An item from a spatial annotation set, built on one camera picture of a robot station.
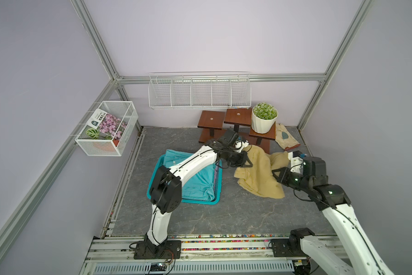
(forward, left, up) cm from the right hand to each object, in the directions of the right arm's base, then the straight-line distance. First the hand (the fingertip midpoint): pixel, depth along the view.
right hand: (272, 170), depth 74 cm
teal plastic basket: (-2, +23, -12) cm, 26 cm away
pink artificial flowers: (+16, +71, +11) cm, 73 cm away
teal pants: (0, +32, -14) cm, 35 cm away
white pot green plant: (+28, -1, +6) cm, 29 cm away
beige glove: (+37, -23, -22) cm, 49 cm away
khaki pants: (-2, +5, -3) cm, 6 cm away
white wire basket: (+9, +78, +9) cm, 79 cm away
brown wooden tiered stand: (+36, +26, -7) cm, 45 cm away
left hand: (+4, +7, -3) cm, 9 cm away
